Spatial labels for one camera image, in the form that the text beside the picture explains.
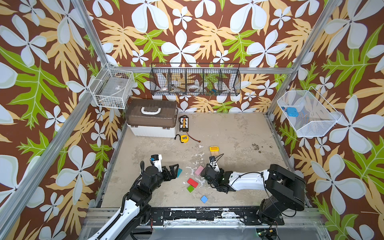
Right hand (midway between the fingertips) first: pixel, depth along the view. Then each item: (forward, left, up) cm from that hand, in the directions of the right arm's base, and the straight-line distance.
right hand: (209, 173), depth 90 cm
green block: (-9, +12, 0) cm, 15 cm away
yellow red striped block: (+16, -5, +1) cm, 17 cm away
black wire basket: (+52, +10, +32) cm, 62 cm away
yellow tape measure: (+25, +16, +2) cm, 30 cm away
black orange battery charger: (+41, +17, +2) cm, 45 cm away
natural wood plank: (+14, -6, 0) cm, 15 cm away
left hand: (+1, +22, +11) cm, 25 cm away
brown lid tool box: (+31, +32, +22) cm, 49 cm away
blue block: (-15, +4, 0) cm, 15 cm away
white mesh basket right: (+23, -56, +27) cm, 66 cm away
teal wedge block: (+1, +19, 0) cm, 19 cm away
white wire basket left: (+39, +57, +36) cm, 78 cm away
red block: (-6, +11, 0) cm, 12 cm away
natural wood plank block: (+13, -3, +2) cm, 13 cm away
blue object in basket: (+26, -49, +26) cm, 61 cm away
